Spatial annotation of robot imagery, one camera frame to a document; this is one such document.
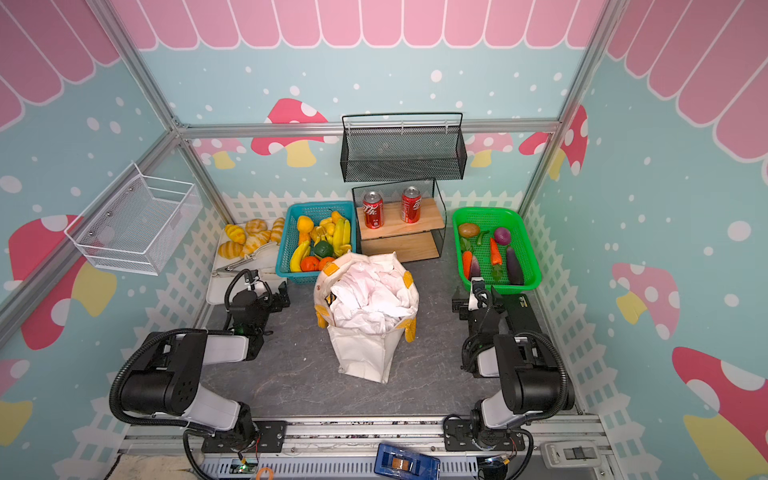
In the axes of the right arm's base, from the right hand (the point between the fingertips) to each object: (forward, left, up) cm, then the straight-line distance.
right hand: (476, 286), depth 90 cm
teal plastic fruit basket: (+29, +65, -9) cm, 72 cm away
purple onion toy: (+27, -16, -7) cm, 32 cm away
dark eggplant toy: (+10, -17, -8) cm, 21 cm away
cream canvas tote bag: (-21, +32, -1) cm, 38 cm away
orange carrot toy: (+19, -13, -9) cm, 25 cm away
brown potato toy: (+30, -4, -6) cm, 30 cm away
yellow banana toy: (+18, +58, -5) cm, 61 cm away
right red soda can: (+22, +19, +15) cm, 33 cm away
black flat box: (-5, -15, -9) cm, 18 cm away
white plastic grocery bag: (-7, +31, +7) cm, 33 cm away
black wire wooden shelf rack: (+29, +16, -11) cm, 35 cm away
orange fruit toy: (+12, +53, -3) cm, 55 cm away
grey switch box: (-42, -17, -9) cm, 46 cm away
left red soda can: (+19, +31, +15) cm, 39 cm away
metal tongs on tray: (+18, +78, -8) cm, 81 cm away
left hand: (+2, +63, -3) cm, 64 cm away
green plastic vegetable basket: (+20, -4, -9) cm, 22 cm away
